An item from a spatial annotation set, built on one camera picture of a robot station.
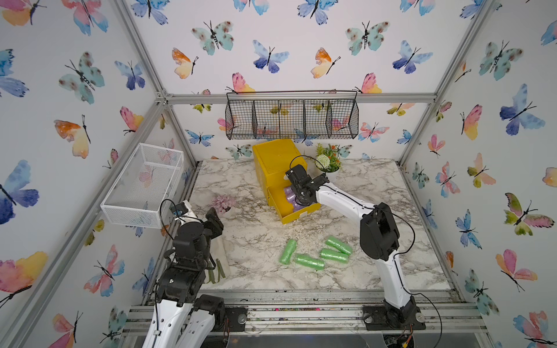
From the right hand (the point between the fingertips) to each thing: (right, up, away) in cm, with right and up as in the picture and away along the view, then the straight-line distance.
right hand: (296, 186), depth 95 cm
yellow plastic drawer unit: (-10, +12, -1) cm, 16 cm away
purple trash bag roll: (-2, -5, -4) cm, 7 cm away
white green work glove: (-31, -27, -6) cm, 42 cm away
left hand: (-29, -8, -25) cm, 39 cm away
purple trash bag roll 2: (0, -8, -5) cm, 10 cm away
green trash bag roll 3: (+14, -27, -9) cm, 32 cm away
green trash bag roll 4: (+18, -24, -7) cm, 30 cm away
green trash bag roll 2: (+5, -29, -11) cm, 31 cm away
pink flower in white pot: (-31, -8, -3) cm, 32 cm away
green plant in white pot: (+16, +13, +5) cm, 21 cm away
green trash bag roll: (-4, -28, -9) cm, 29 cm away
